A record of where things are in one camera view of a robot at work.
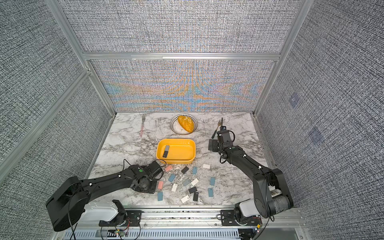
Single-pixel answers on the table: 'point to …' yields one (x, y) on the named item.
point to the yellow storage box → (176, 151)
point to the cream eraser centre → (194, 182)
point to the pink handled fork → (142, 127)
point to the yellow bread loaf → (187, 123)
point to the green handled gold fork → (219, 124)
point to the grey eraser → (186, 182)
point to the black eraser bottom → (195, 196)
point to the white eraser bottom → (185, 199)
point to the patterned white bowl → (176, 127)
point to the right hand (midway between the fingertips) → (218, 138)
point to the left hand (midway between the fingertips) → (154, 189)
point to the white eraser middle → (174, 187)
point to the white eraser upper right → (205, 166)
